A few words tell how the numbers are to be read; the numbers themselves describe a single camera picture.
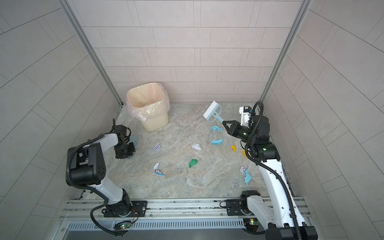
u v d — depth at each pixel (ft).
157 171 2.68
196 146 3.00
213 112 2.46
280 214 1.24
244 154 1.71
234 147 3.00
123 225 2.14
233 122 2.11
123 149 2.50
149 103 2.69
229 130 1.98
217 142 3.09
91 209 2.02
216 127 3.27
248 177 2.60
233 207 2.33
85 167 1.50
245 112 2.02
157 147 2.99
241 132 1.99
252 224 2.23
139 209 2.32
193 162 2.78
